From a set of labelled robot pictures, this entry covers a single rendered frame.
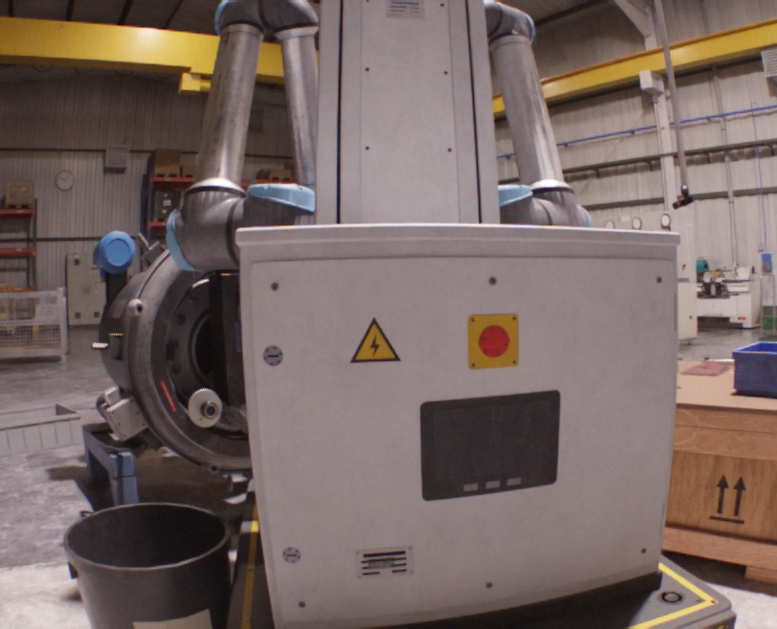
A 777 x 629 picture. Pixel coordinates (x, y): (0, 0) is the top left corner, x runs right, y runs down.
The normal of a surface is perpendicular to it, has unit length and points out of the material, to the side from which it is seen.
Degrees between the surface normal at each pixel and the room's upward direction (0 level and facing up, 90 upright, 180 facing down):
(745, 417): 90
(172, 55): 90
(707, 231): 90
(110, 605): 93
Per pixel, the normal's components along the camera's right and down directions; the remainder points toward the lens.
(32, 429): 0.82, 0.00
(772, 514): -0.73, 0.04
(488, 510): 0.21, 0.03
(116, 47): 0.60, 0.01
